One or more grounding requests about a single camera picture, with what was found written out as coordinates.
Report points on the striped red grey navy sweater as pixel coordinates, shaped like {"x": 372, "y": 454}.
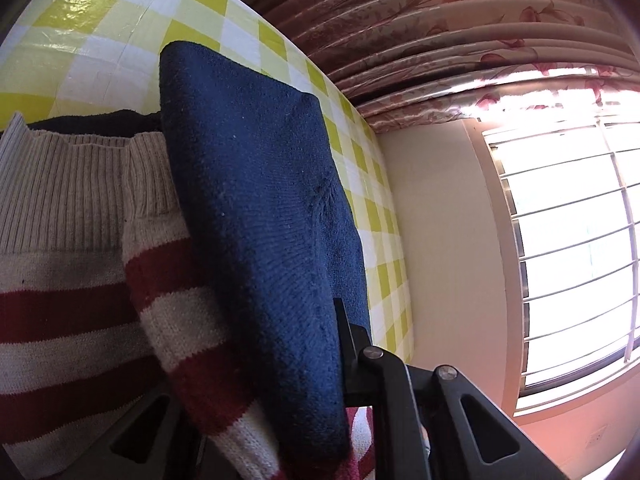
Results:
{"x": 203, "y": 246}

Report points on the yellow checked bed cover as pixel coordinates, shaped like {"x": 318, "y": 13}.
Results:
{"x": 85, "y": 57}

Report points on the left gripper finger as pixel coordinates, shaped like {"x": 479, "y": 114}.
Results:
{"x": 432, "y": 424}

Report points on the pink floral curtain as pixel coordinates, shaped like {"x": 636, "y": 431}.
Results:
{"x": 411, "y": 62}

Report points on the window with white bars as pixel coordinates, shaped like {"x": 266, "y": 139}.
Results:
{"x": 573, "y": 197}

